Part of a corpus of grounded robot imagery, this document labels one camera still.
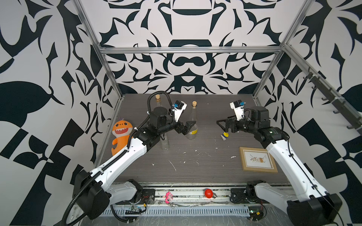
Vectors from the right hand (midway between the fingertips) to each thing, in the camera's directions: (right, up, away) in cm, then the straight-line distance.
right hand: (223, 117), depth 74 cm
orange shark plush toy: (-58, -8, +15) cm, 61 cm away
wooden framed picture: (+24, -26, +12) cm, 38 cm away
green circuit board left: (-44, -44, -7) cm, 62 cm away
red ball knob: (-8, -38, -1) cm, 39 cm away
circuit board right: (+16, -47, -3) cm, 50 cm away
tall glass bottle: (-14, -12, +20) cm, 27 cm away
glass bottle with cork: (-34, +10, +1) cm, 35 cm away
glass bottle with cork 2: (-32, -17, +15) cm, 39 cm away
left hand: (-19, +2, -2) cm, 19 cm away
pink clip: (-28, -41, 0) cm, 50 cm away
